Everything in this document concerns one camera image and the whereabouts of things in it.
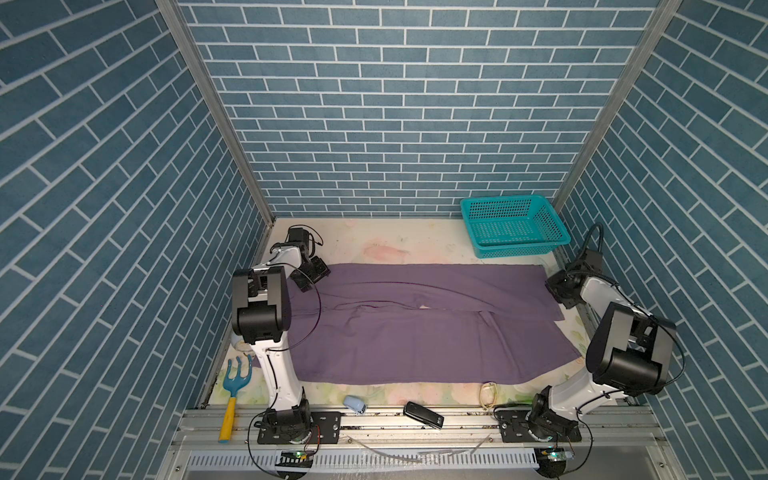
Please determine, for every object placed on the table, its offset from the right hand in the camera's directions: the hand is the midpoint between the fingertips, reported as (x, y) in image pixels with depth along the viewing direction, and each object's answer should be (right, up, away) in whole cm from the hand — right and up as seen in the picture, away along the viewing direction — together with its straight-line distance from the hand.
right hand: (550, 281), depth 94 cm
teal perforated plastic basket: (-4, +19, +26) cm, 32 cm away
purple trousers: (-53, -13, -2) cm, 54 cm away
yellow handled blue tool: (-94, -26, -13) cm, 98 cm away
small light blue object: (-60, -29, -17) cm, 69 cm away
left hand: (-75, +1, +8) cm, 75 cm away
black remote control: (-41, -32, -20) cm, 55 cm away
